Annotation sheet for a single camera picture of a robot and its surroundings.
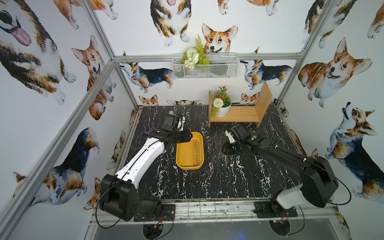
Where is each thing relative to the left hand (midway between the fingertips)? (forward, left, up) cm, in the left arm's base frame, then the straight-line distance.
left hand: (190, 132), depth 82 cm
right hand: (-5, -21, -7) cm, 22 cm away
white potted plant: (+19, -19, +3) cm, 27 cm away
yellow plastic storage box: (-5, +1, -20) cm, 20 cm away
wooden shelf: (+22, -36, -11) cm, 44 cm away
